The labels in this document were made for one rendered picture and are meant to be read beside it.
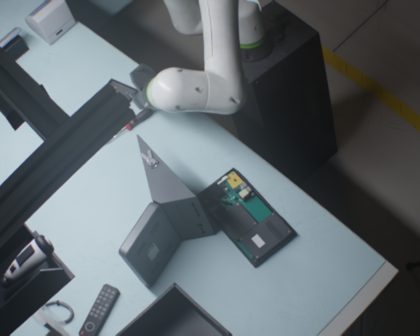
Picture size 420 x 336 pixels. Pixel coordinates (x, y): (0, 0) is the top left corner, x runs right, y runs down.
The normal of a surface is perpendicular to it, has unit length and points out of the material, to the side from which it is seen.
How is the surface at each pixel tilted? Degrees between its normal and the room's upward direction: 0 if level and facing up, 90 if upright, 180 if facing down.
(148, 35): 0
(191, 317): 0
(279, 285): 0
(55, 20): 90
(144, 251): 90
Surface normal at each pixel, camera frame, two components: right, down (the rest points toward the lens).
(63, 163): 0.66, 0.56
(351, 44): -0.22, -0.49
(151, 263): 0.83, 0.36
